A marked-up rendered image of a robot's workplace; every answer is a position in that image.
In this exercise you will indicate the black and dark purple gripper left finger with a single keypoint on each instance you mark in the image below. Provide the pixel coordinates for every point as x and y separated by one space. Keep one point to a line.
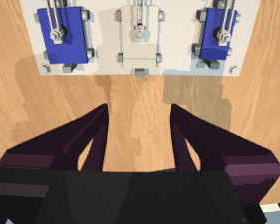
60 148

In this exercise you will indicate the toggle clamp with red handle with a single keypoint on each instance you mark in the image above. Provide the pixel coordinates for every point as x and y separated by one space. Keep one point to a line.
60 31

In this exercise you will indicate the blue rectangular block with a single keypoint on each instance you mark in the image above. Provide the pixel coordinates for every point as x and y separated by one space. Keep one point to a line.
208 43

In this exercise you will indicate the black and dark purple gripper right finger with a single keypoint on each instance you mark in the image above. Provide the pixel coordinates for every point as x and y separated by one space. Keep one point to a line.
253 169

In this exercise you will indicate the blue flat plate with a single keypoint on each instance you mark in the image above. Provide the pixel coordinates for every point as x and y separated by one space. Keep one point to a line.
73 49

